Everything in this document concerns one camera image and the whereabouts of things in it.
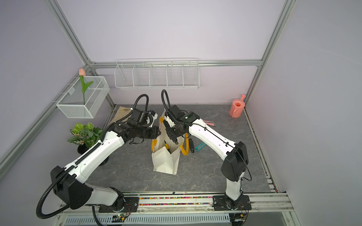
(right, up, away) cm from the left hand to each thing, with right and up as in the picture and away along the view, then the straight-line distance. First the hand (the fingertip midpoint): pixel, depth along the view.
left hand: (160, 134), depth 77 cm
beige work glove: (-40, +14, +39) cm, 57 cm away
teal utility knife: (+24, -11, +17) cm, 31 cm away
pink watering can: (+53, +17, +28) cm, 62 cm away
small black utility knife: (+18, -10, +18) cm, 27 cm away
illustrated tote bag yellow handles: (+3, -9, -4) cm, 10 cm away
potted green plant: (-40, -1, -2) cm, 40 cm away
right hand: (+5, 0, +3) cm, 6 cm away
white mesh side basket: (-49, +17, 0) cm, 51 cm away
